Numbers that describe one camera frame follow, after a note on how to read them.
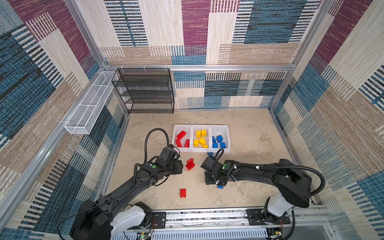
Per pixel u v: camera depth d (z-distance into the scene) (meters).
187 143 0.97
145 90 1.11
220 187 0.83
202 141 0.99
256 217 0.74
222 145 0.99
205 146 0.98
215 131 1.05
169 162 0.64
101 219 0.39
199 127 1.05
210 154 0.95
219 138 0.99
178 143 0.99
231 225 0.73
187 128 1.03
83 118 0.93
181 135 1.04
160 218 0.74
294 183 0.45
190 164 0.92
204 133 1.02
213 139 0.99
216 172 0.66
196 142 0.98
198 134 1.02
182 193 0.81
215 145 0.99
